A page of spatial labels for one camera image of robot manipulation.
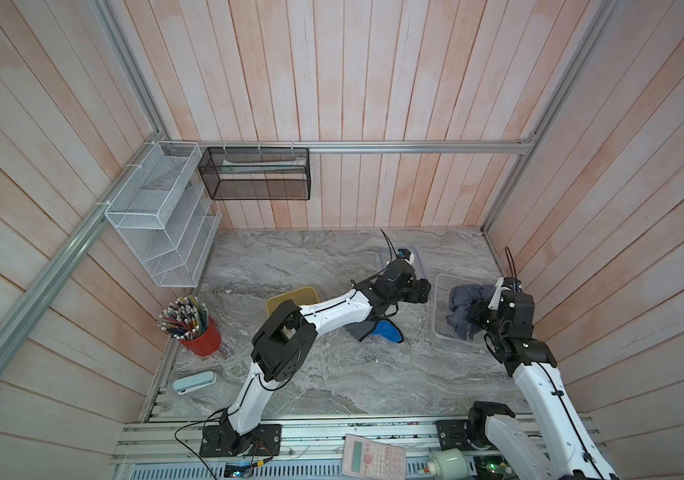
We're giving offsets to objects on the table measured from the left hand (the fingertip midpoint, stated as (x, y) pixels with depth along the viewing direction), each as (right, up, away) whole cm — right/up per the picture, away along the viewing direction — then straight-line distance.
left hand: (419, 289), depth 88 cm
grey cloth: (+11, -2, -4) cm, 12 cm away
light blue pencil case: (-66, -25, -9) cm, 71 cm away
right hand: (+14, -2, -6) cm, 15 cm away
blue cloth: (-9, -12, +1) cm, 16 cm away
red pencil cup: (-64, -7, -12) cm, 65 cm away
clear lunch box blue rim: (+13, -1, +16) cm, 21 cm away
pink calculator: (-16, -39, -18) cm, 46 cm away
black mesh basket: (-53, +40, +17) cm, 69 cm away
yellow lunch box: (-36, -3, +9) cm, 37 cm away
